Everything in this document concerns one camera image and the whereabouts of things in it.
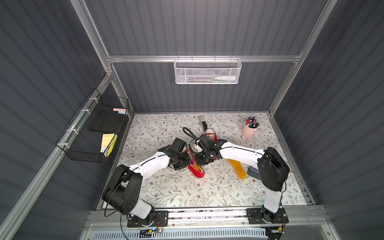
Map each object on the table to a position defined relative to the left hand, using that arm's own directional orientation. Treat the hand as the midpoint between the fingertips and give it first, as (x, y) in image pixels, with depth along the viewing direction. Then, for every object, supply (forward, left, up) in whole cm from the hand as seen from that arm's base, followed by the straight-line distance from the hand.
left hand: (190, 162), depth 87 cm
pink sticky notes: (+22, +39, +21) cm, 50 cm away
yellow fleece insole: (-4, -30, -4) cm, 30 cm away
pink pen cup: (+21, -39, +1) cm, 44 cm away
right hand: (0, -5, 0) cm, 5 cm away
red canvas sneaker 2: (+22, -15, -1) cm, 26 cm away
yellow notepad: (-3, +34, +28) cm, 44 cm away
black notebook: (+11, +42, +24) cm, 50 cm away
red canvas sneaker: (-3, -1, -2) cm, 4 cm away
